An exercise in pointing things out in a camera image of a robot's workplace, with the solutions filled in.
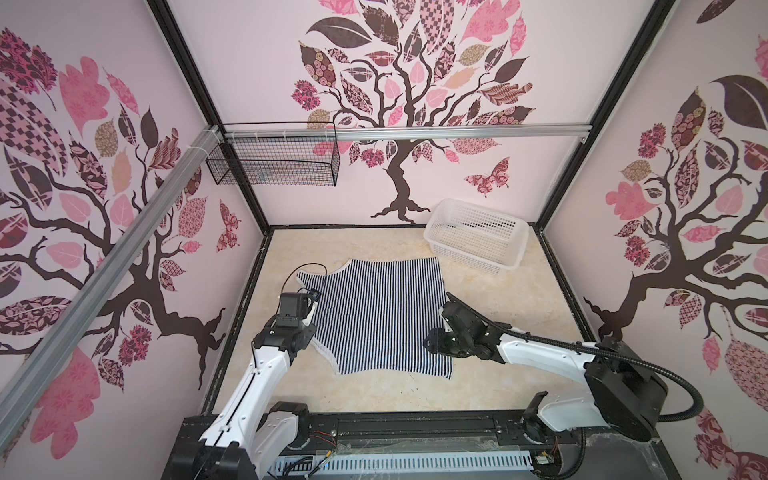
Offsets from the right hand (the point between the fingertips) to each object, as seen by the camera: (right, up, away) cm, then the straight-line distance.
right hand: (427, 342), depth 85 cm
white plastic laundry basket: (+24, +33, +32) cm, 52 cm away
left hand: (-39, +5, -3) cm, 39 cm away
